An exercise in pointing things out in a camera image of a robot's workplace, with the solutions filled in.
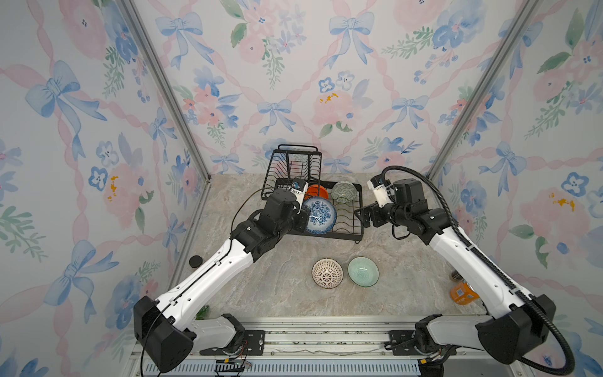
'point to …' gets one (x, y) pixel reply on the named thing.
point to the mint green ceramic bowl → (363, 271)
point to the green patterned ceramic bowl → (344, 192)
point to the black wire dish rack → (335, 206)
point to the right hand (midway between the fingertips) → (367, 204)
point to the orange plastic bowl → (316, 191)
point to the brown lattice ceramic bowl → (327, 272)
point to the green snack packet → (202, 312)
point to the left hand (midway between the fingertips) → (307, 203)
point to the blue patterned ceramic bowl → (322, 214)
